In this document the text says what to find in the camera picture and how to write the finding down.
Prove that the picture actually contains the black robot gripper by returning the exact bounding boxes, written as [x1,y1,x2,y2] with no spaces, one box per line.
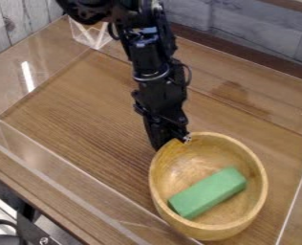
[132,61,192,150]

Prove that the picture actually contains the brown wooden bowl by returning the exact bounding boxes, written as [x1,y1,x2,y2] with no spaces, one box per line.
[148,132,268,241]

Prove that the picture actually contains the green rectangular block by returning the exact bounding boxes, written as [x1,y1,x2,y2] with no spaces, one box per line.
[167,167,247,220]

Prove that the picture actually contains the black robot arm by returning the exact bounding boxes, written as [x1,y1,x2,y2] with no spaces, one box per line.
[56,0,192,148]

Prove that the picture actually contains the clear acrylic corner bracket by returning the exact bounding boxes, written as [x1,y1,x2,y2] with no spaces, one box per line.
[68,18,112,51]

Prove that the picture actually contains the black metal table bracket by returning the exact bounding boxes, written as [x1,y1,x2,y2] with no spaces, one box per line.
[16,204,62,245]

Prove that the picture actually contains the black cable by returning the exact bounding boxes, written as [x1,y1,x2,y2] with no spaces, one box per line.
[0,219,23,245]

